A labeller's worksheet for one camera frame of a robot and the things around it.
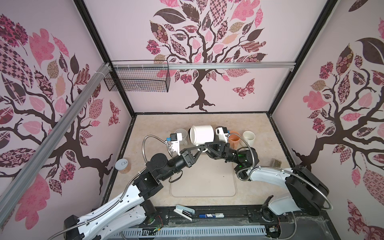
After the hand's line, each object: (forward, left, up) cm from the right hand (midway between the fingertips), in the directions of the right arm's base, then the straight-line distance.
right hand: (206, 147), depth 59 cm
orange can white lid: (+6, +48, -29) cm, 56 cm away
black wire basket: (+77, +51, -18) cm, 94 cm away
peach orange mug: (+25, -21, -31) cm, 45 cm away
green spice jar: (+8, -45, -33) cm, 56 cm away
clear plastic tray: (0, -2, -33) cm, 33 cm away
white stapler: (-17, +10, -34) cm, 40 cm away
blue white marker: (-19, -3, -34) cm, 39 cm away
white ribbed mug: (+27, -33, -32) cm, 53 cm away
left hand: (-1, +1, -2) cm, 2 cm away
